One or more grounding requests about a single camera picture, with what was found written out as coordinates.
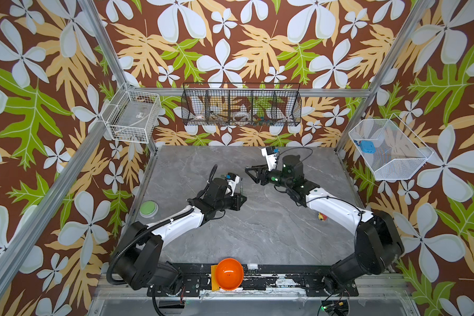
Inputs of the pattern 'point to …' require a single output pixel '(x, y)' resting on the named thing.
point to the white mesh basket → (390, 149)
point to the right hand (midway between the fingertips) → (248, 169)
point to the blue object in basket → (367, 147)
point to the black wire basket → (241, 104)
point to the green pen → (241, 186)
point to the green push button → (149, 209)
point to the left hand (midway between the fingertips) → (244, 195)
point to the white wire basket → (132, 115)
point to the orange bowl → (229, 274)
